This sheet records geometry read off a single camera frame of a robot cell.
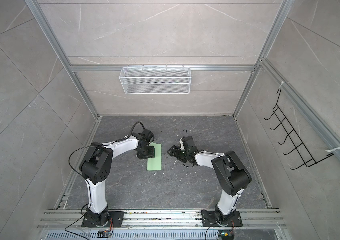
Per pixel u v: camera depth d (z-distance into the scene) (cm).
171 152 86
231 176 48
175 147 86
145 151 82
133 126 78
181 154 84
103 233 70
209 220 73
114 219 73
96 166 52
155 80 101
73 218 75
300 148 65
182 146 80
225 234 70
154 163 92
